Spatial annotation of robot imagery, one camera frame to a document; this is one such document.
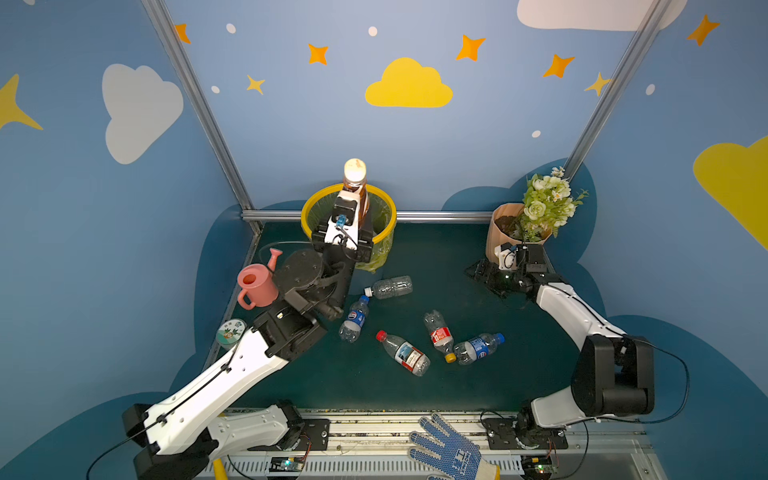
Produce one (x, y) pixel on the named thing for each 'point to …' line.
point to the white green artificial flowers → (549, 204)
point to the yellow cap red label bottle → (441, 335)
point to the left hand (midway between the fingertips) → (352, 204)
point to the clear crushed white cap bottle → (391, 287)
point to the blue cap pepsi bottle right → (472, 350)
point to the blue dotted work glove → (458, 457)
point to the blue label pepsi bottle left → (350, 330)
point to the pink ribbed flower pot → (502, 221)
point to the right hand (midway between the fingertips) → (477, 273)
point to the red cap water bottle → (404, 353)
